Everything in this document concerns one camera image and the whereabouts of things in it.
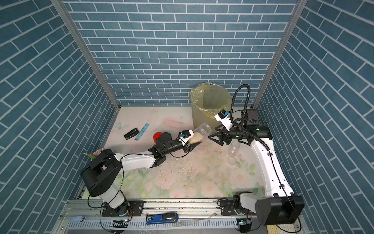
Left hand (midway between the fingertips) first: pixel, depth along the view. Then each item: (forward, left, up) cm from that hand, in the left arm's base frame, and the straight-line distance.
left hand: (201, 138), depth 77 cm
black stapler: (+16, +48, -20) cm, 54 cm away
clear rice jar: (+2, 0, +2) cm, 3 cm away
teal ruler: (+20, +41, -21) cm, 50 cm away
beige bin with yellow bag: (+36, -7, -5) cm, 37 cm away
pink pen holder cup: (-2, +59, -12) cm, 60 cm away
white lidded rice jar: (+3, -23, -21) cm, 31 cm away
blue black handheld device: (-34, +19, -16) cm, 42 cm away
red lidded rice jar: (+7, +26, -8) cm, 29 cm away
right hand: (-1, -7, +7) cm, 10 cm away
